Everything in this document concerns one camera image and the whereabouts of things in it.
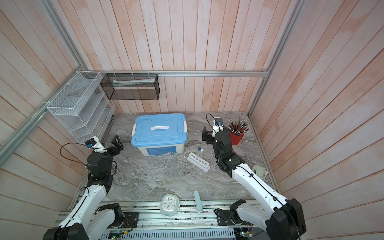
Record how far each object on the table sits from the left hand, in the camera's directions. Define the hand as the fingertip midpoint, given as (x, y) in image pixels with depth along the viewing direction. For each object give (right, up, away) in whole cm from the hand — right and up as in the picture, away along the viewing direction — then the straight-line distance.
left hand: (112, 140), depth 79 cm
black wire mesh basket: (0, +37, +25) cm, 44 cm away
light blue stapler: (+46, -32, -3) cm, 56 cm away
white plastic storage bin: (+25, -7, +10) cm, 28 cm away
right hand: (+55, +8, -2) cm, 55 cm away
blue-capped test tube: (+47, -5, +3) cm, 48 cm away
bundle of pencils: (+74, +7, +14) cm, 75 cm away
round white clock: (+31, -33, -3) cm, 46 cm away
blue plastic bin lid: (+23, +6, +9) cm, 26 cm away
